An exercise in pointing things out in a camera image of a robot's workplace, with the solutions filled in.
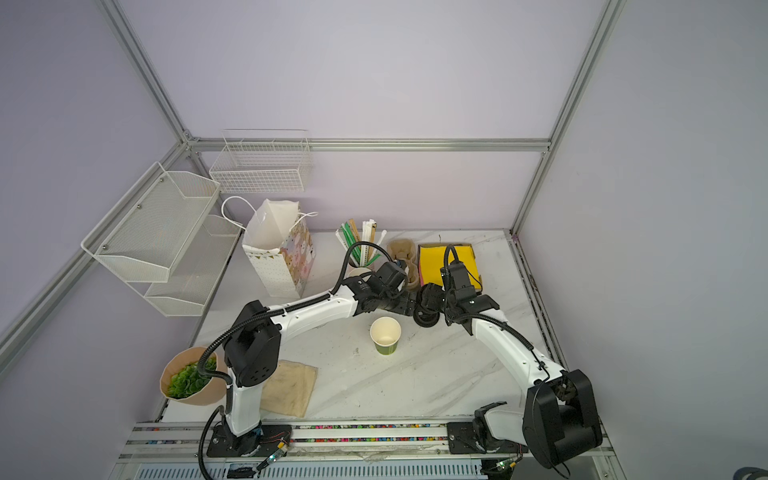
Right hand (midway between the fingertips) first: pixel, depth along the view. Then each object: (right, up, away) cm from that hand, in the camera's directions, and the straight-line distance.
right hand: (424, 297), depth 86 cm
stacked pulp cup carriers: (-5, +14, +25) cm, 29 cm away
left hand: (-6, -2, +2) cm, 6 cm away
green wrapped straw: (-23, +17, +12) cm, 31 cm away
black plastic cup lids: (+1, 0, -10) cm, 10 cm away
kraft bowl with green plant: (-61, -19, -14) cm, 65 cm away
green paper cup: (-12, -11, +2) cm, 16 cm away
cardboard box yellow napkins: (+5, +11, +24) cm, 27 cm away
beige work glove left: (-38, -25, -5) cm, 46 cm away
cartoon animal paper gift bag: (-42, +16, -4) cm, 45 cm away
